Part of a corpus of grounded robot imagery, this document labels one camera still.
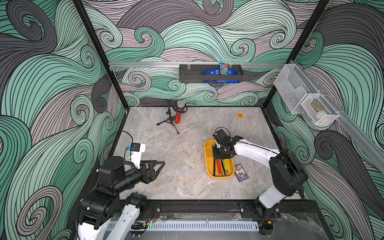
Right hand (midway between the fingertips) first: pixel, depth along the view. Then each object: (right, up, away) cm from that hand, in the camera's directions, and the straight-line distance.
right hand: (217, 155), depth 90 cm
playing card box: (+12, -8, -6) cm, 16 cm away
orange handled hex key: (+2, -5, -2) cm, 6 cm away
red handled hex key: (0, -5, -6) cm, 8 cm away
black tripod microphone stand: (-29, +31, +3) cm, 42 cm away
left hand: (-29, +5, -31) cm, 43 cm away
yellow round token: (+23, +25, +25) cm, 42 cm away
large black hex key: (-2, -6, -4) cm, 8 cm away
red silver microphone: (-23, +32, 0) cm, 39 cm away
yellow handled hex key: (+5, -6, -2) cm, 8 cm away
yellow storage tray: (-5, +5, +4) cm, 8 cm away
